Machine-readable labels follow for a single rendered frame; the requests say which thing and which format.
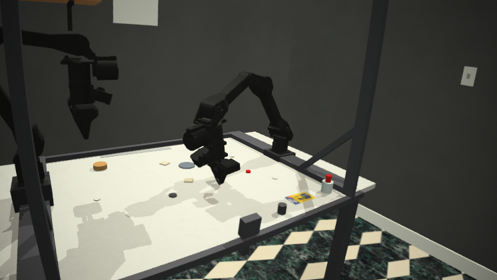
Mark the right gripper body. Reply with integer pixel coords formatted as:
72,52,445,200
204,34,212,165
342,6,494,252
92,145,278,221
205,138,241,175

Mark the black cylinder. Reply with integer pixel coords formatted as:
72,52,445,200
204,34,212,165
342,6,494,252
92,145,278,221
277,202,287,215

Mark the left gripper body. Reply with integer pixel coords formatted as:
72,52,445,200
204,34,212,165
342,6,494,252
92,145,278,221
67,81,99,118

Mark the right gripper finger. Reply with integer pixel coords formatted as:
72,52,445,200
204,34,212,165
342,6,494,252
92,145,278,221
213,167,226,184
207,162,218,179

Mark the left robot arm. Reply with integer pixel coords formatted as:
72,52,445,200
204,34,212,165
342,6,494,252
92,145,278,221
0,30,119,187

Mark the light brown wooden disc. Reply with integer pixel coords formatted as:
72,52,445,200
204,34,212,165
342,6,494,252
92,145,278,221
93,161,107,171

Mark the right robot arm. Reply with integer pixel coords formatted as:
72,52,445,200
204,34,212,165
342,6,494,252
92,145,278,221
183,71,293,168

